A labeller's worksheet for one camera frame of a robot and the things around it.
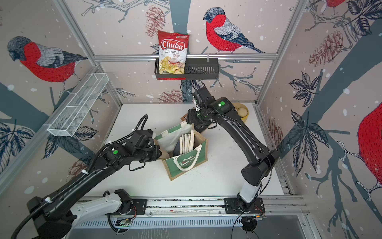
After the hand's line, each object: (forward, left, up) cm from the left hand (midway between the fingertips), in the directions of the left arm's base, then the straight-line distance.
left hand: (165, 151), depth 72 cm
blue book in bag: (+6, -13, 0) cm, 15 cm away
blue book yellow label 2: (+6, -11, -2) cm, 13 cm away
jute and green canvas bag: (-7, -6, -3) cm, 9 cm away
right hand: (+12, -12, +9) cm, 20 cm away
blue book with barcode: (+5, -8, -3) cm, 9 cm away
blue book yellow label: (+6, -9, -3) cm, 11 cm away
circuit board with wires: (-28, +19, -20) cm, 39 cm away
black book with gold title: (+6, -4, -13) cm, 14 cm away
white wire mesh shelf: (+14, +48, +11) cm, 51 cm away
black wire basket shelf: (+62, -16, +7) cm, 65 cm away
